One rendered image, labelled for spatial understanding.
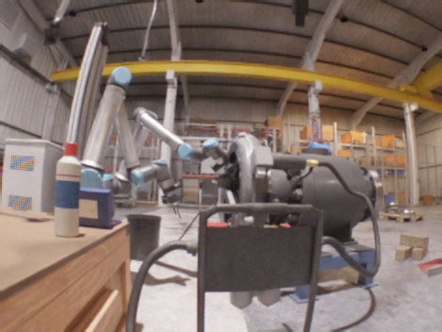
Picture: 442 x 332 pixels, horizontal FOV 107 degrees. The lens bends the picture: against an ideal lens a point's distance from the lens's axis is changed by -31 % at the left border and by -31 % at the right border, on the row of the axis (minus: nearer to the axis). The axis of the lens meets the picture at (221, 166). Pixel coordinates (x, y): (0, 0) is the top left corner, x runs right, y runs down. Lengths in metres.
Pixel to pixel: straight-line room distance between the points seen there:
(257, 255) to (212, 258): 0.13
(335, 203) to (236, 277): 0.95
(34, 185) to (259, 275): 1.31
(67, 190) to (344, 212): 1.46
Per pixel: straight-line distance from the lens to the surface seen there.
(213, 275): 0.70
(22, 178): 1.60
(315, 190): 1.42
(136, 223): 1.95
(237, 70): 9.77
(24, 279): 0.35
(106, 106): 1.29
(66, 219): 0.59
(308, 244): 0.77
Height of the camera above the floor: 0.60
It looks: 7 degrees up
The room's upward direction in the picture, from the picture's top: 2 degrees clockwise
